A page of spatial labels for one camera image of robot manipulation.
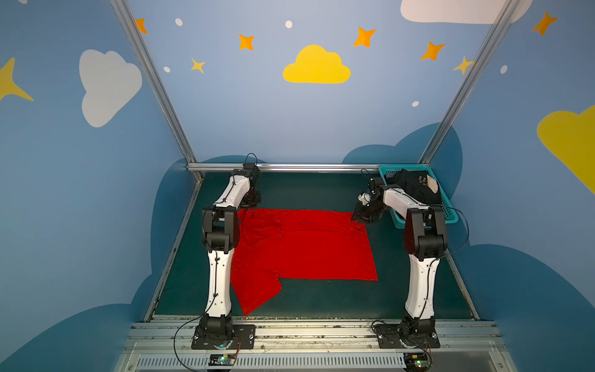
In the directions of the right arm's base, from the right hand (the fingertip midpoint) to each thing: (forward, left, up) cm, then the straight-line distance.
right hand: (356, 216), depth 103 cm
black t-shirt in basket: (+14, -28, +8) cm, 32 cm away
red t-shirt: (-15, +35, -2) cm, 38 cm away
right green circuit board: (-52, -14, -3) cm, 54 cm away
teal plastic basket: (0, -39, +6) cm, 39 cm away
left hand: (+3, +47, +2) cm, 47 cm away
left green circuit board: (-56, +47, -2) cm, 73 cm away
